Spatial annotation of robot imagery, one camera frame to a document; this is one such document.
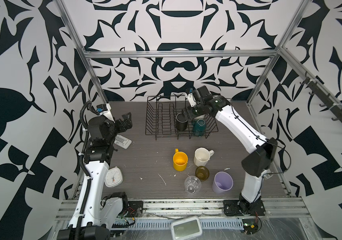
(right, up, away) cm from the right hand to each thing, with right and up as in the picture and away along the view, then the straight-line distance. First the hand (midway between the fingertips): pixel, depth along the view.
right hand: (189, 109), depth 82 cm
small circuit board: (+28, -55, -11) cm, 63 cm away
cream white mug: (+8, -27, +5) cm, 28 cm away
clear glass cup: (+2, -41, 0) cm, 41 cm away
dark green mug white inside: (+8, -10, +12) cm, 17 cm away
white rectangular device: (-41, -20, +14) cm, 47 cm away
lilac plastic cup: (+17, -37, -4) cm, 41 cm away
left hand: (-33, -2, -10) cm, 35 cm away
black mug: (-3, -8, +14) cm, 16 cm away
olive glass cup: (+8, -35, +2) cm, 36 cm away
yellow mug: (-4, -30, +7) cm, 31 cm away
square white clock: (-40, -36, -1) cm, 54 cm away
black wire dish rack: (-13, -4, +25) cm, 28 cm away
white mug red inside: (+8, -4, +10) cm, 14 cm away
